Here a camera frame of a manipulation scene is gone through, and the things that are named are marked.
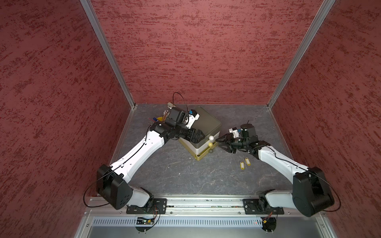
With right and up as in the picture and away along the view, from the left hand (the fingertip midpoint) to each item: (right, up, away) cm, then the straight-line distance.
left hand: (196, 137), depth 76 cm
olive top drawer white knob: (+9, -1, +5) cm, 10 cm away
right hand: (+11, -5, +6) cm, 14 cm away
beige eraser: (-21, +21, +42) cm, 52 cm away
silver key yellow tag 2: (+29, -19, +14) cm, 37 cm away
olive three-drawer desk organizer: (+8, +5, +7) cm, 12 cm away
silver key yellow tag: (+32, -17, +14) cm, 39 cm away
